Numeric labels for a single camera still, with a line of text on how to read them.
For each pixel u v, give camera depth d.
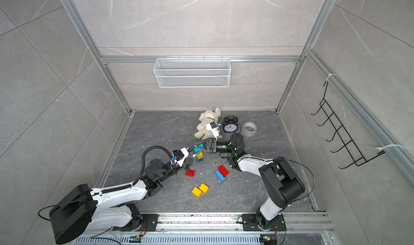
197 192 0.80
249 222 0.73
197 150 0.70
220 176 0.86
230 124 1.01
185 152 0.60
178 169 0.65
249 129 1.09
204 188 0.82
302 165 0.48
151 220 0.73
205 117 1.06
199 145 0.70
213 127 0.72
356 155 0.61
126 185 0.54
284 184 0.46
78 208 0.42
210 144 0.67
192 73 1.01
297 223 0.75
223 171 0.88
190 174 0.86
